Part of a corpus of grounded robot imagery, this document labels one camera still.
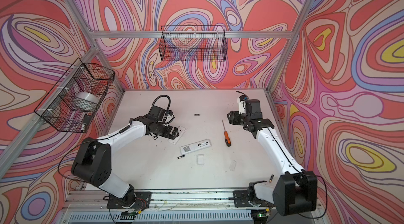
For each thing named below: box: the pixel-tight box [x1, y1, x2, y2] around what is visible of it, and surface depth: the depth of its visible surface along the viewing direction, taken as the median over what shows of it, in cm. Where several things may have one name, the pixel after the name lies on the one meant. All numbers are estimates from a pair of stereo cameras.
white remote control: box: [179, 138, 212, 155], surface depth 91 cm
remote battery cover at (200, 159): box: [195, 154, 206, 165], surface depth 88 cm
